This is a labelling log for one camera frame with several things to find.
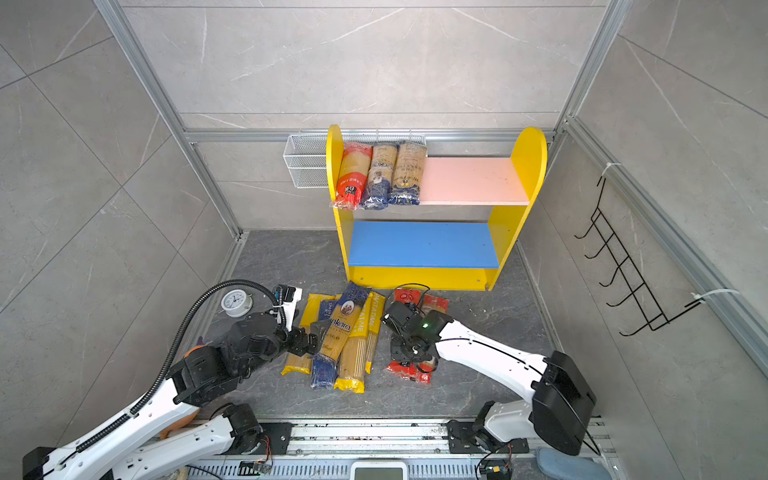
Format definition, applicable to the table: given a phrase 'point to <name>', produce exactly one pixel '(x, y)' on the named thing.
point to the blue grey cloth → (561, 466)
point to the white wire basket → (305, 155)
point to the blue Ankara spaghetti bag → (345, 319)
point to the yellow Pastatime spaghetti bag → (361, 345)
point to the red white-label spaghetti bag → (412, 371)
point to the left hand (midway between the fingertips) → (315, 311)
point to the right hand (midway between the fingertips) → (399, 350)
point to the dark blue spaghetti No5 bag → (324, 371)
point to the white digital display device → (379, 471)
